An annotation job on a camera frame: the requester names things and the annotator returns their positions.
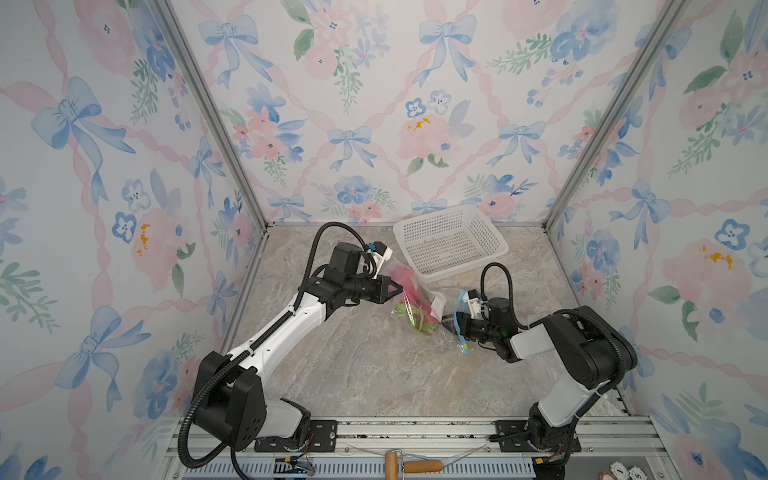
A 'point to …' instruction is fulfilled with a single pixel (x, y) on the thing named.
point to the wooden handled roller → (394, 465)
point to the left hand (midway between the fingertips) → (403, 288)
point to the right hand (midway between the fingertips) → (444, 323)
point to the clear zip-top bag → (442, 304)
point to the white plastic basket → (442, 244)
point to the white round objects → (618, 471)
